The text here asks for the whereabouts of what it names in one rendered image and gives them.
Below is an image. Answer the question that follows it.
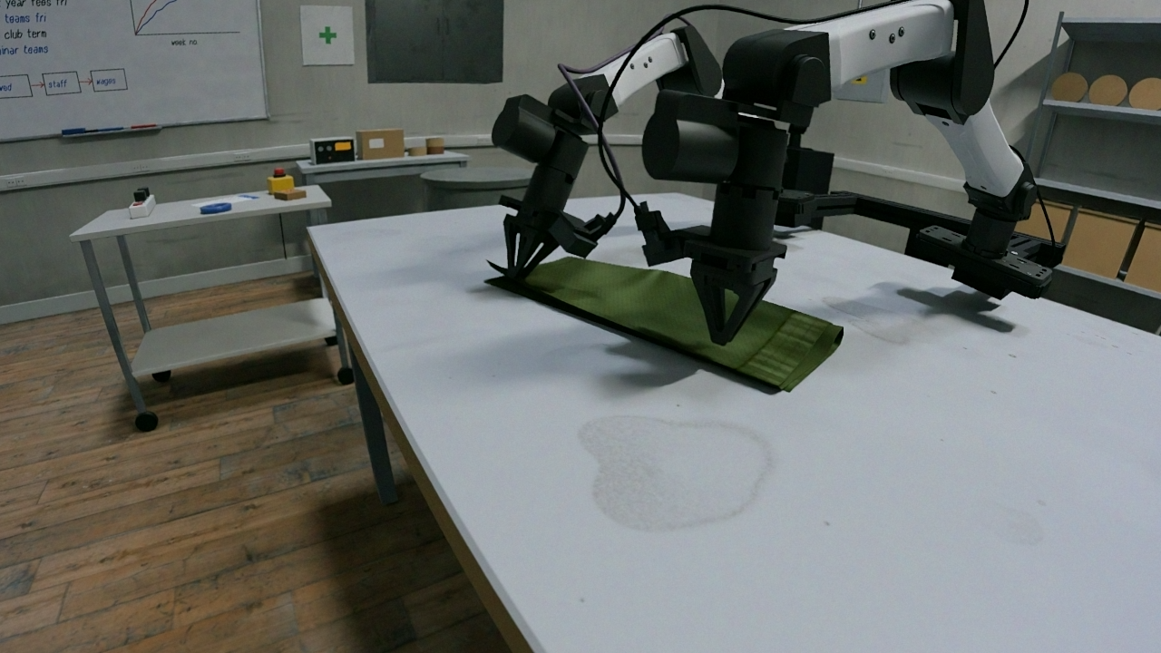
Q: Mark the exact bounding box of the dark green cloth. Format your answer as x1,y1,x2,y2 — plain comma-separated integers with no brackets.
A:
484,256,844,392

